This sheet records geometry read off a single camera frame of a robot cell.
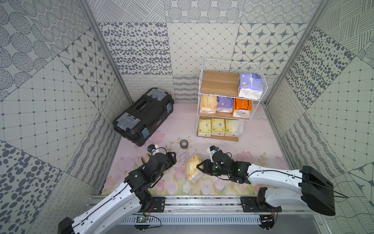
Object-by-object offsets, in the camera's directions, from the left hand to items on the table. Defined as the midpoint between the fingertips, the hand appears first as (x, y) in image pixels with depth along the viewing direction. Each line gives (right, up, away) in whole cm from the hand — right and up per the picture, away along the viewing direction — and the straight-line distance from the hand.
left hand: (172, 154), depth 77 cm
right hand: (+14, -8, 0) cm, 16 cm away
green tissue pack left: (+19, +13, +22) cm, 32 cm away
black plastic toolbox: (-22, +17, +10) cm, 29 cm away
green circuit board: (-15, -31, -5) cm, 35 cm away
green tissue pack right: (+39, +12, +21) cm, 46 cm away
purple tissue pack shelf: (+29, +27, +5) cm, 40 cm away
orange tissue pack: (+37, +25, -2) cm, 45 cm away
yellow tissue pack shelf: (+19, +27, +3) cm, 34 cm away
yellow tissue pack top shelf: (+11, -10, -2) cm, 15 cm away
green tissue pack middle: (+28, +13, +21) cm, 38 cm away
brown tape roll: (+5, +2, +19) cm, 20 cm away
